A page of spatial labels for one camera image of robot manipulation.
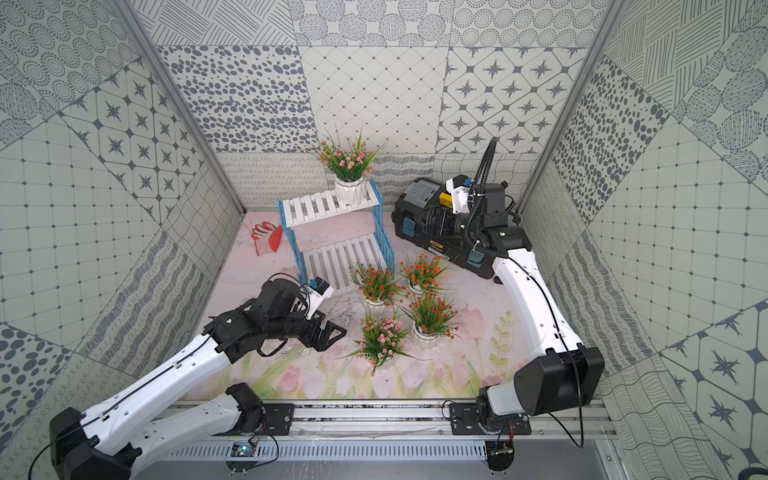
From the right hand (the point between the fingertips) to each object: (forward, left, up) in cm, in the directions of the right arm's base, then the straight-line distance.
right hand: (430, 221), depth 76 cm
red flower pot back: (-5, +2, -17) cm, 18 cm away
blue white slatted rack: (+18, +35, -30) cm, 49 cm away
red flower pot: (-9, +14, -17) cm, 24 cm away
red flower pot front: (-18, 0, -18) cm, 26 cm away
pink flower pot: (-25, +12, -16) cm, 32 cm away
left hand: (-23, +22, -14) cm, 35 cm away
